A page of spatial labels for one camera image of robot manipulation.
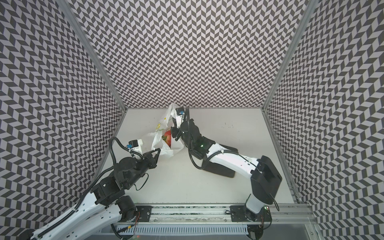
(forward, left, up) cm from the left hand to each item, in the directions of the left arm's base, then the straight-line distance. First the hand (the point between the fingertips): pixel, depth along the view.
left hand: (161, 151), depth 70 cm
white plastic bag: (+15, 0, +1) cm, 15 cm away
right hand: (+13, -5, +5) cm, 15 cm away
